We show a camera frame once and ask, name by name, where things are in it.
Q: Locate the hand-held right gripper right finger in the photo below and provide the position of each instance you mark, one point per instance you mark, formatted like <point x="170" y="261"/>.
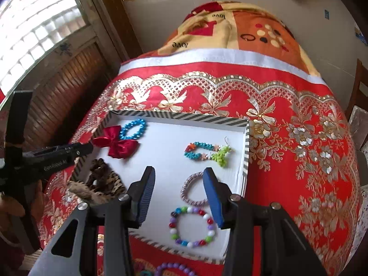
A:
<point x="212" y="202"/>

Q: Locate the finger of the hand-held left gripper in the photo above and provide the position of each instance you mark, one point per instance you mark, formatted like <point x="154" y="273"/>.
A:
<point x="82" y="149"/>

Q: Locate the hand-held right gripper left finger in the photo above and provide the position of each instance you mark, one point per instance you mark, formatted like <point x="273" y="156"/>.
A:
<point x="145" y="197"/>

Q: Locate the pink woven bangle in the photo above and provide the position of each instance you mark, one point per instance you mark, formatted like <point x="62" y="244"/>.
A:
<point x="185" y="191"/>

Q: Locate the leopard print scrunchie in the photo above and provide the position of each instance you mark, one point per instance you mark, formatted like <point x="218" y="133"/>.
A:
<point x="109" y="184"/>

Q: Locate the red satin bow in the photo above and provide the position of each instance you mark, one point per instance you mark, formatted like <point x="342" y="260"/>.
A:
<point x="120" y="146"/>

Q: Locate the striped white tray box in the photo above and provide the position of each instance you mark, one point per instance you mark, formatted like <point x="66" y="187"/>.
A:
<point x="161" y="149"/>

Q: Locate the person's left hand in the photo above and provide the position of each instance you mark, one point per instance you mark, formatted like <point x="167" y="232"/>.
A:
<point x="40" y="204"/>

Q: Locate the red gold floral tablecloth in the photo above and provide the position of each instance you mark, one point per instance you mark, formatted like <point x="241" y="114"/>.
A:
<point x="287" y="178"/>

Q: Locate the wooden louvre window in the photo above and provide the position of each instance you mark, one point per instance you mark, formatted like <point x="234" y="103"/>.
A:
<point x="43" y="28"/>

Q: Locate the orange yellow printed blanket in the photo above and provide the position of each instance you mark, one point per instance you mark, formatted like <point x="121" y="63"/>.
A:
<point x="247" y="43"/>

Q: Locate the wooden chair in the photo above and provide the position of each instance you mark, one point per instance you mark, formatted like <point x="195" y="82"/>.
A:
<point x="359" y="86"/>

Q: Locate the small blue wall sticker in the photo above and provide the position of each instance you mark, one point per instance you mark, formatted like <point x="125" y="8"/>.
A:
<point x="327" y="13"/>

